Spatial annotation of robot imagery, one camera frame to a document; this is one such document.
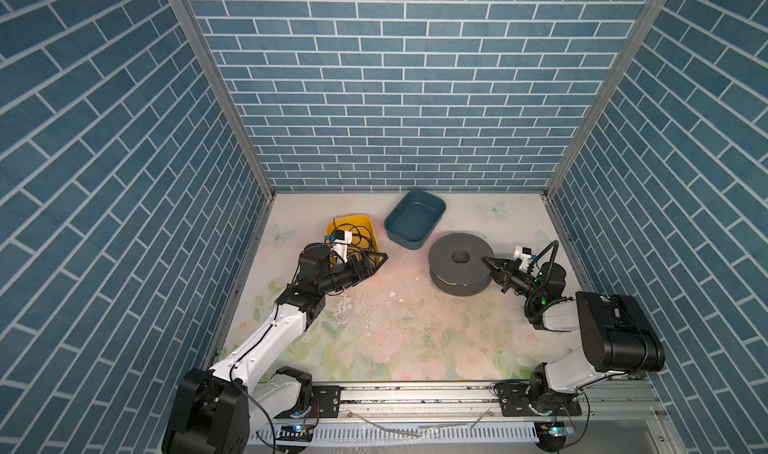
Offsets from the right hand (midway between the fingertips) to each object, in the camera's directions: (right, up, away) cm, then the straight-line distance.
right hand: (482, 257), depth 86 cm
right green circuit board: (+14, -40, -14) cm, 45 cm away
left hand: (-29, 0, -8) cm, 30 cm away
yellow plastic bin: (-39, +11, +21) cm, 45 cm away
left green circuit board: (-49, -41, -13) cm, 66 cm away
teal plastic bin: (-19, +10, +27) cm, 35 cm away
